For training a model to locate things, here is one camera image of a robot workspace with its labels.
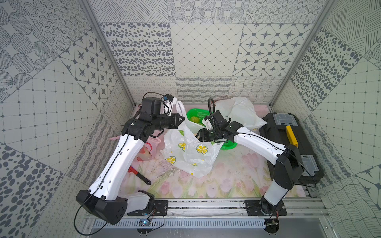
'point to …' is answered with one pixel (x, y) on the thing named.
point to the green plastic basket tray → (228, 145)
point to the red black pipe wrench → (144, 178)
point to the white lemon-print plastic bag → (182, 148)
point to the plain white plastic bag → (240, 109)
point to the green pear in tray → (195, 119)
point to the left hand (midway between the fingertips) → (188, 119)
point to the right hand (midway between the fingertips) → (198, 140)
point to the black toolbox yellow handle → (284, 129)
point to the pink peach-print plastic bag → (148, 150)
